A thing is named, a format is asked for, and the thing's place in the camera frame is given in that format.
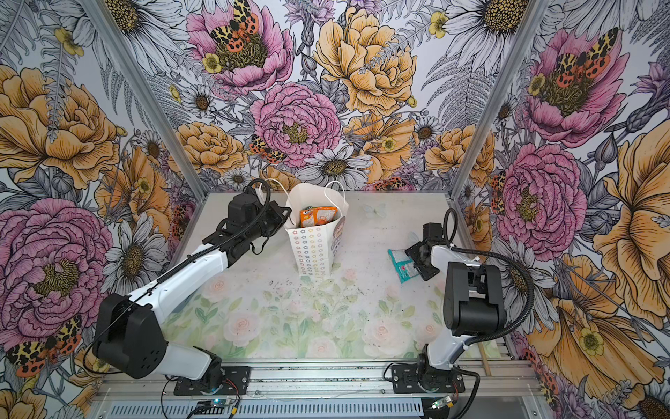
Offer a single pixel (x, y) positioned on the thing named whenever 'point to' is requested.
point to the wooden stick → (482, 353)
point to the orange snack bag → (311, 216)
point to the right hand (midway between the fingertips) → (412, 264)
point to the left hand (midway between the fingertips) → (292, 215)
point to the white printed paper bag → (315, 246)
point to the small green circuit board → (211, 407)
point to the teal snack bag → (402, 264)
